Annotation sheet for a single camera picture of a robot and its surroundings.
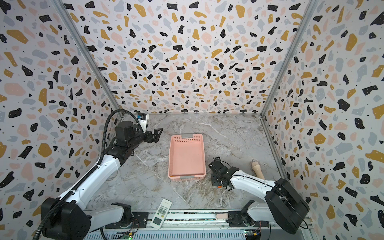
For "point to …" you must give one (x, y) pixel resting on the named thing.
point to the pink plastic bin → (186, 157)
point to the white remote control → (159, 217)
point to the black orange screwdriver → (219, 186)
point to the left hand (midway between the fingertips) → (154, 124)
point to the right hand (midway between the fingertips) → (213, 176)
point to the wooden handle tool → (258, 170)
